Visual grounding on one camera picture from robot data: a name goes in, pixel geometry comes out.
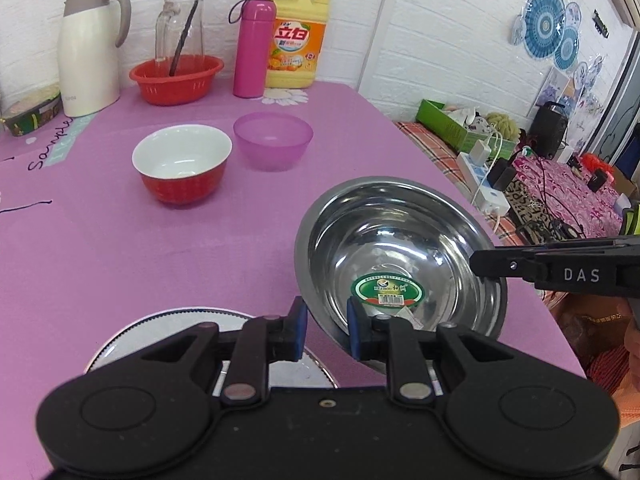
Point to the white plate with dark rim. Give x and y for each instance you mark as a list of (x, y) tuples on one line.
[(165, 325)]

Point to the yellow detergent bottle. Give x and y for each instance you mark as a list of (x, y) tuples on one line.
[(295, 45)]

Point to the pink thermos bottle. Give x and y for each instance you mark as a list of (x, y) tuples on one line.
[(252, 50)]

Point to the stainless steel bowl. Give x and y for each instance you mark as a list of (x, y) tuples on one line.
[(390, 245)]

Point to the pink patterned cloth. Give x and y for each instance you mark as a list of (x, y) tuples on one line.
[(565, 195)]

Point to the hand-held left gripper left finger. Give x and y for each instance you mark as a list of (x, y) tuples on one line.
[(300, 327)]

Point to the green cardboard box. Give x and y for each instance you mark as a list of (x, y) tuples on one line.
[(440, 122)]

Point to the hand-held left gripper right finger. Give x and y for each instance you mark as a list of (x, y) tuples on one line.
[(353, 330)]

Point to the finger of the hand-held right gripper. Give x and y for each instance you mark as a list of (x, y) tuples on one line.
[(500, 262)]

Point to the black stirring stick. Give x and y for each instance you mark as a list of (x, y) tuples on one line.
[(187, 25)]

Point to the red ceramic bowl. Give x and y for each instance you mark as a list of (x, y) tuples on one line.
[(180, 165)]

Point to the red plastic basket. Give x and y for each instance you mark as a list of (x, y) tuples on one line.
[(175, 85)]

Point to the yellow loofah sponge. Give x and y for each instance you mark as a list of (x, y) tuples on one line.
[(504, 125)]

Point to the purple floral tablecloth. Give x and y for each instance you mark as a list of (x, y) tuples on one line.
[(150, 250)]

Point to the black speaker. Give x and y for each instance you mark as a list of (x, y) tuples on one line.
[(549, 130)]

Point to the purple plastic bowl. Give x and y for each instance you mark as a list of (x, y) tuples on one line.
[(272, 142)]

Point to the cream thermal carafe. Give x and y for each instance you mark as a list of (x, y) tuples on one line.
[(87, 60)]

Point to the white power strip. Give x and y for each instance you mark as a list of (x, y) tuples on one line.
[(482, 185)]

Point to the blue fan wall decoration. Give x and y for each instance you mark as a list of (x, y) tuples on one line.
[(542, 22)]

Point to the green patterned food container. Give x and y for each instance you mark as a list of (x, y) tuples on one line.
[(27, 115)]

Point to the plaid cloth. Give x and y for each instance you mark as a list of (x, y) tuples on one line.
[(435, 152)]

